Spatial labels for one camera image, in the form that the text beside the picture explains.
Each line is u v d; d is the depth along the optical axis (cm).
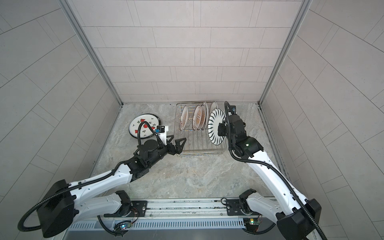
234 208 71
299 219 36
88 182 45
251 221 68
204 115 89
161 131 64
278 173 42
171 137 76
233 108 59
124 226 65
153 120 105
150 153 56
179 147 66
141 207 71
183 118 102
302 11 72
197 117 99
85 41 82
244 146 49
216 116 80
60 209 38
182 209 72
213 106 100
